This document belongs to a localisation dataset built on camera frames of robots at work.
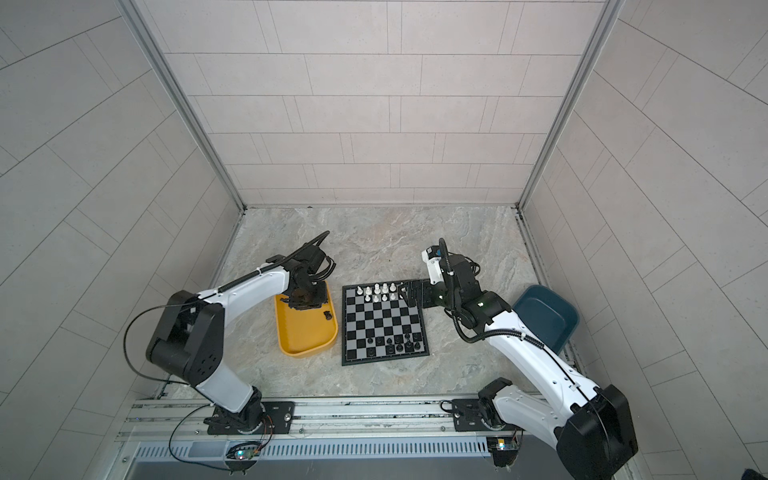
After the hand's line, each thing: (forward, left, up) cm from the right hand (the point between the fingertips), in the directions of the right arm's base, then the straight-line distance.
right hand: (411, 288), depth 77 cm
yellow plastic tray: (-5, +30, -11) cm, 32 cm away
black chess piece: (+1, +25, -14) cm, 28 cm away
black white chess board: (-3, +9, -13) cm, 17 cm away
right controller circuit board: (-34, -19, -17) cm, 42 cm away
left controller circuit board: (-31, +39, -11) cm, 51 cm away
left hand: (+5, +24, -12) cm, 28 cm away
